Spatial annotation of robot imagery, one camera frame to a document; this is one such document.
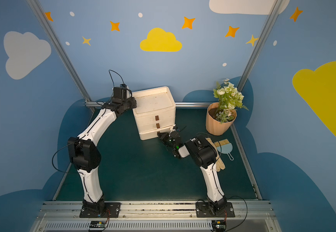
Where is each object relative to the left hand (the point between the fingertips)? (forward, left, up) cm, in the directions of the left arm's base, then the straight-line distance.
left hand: (134, 99), depth 91 cm
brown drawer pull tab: (-10, -15, -14) cm, 23 cm away
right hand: (-11, -16, -21) cm, 28 cm away
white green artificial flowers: (-3, -60, +4) cm, 60 cm away
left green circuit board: (-64, +12, -27) cm, 71 cm away
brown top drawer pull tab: (-9, -15, -7) cm, 19 cm away
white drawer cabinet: (-8, -14, -3) cm, 17 cm away
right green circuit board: (-63, -50, -28) cm, 86 cm away
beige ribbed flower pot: (-9, -54, -16) cm, 57 cm away
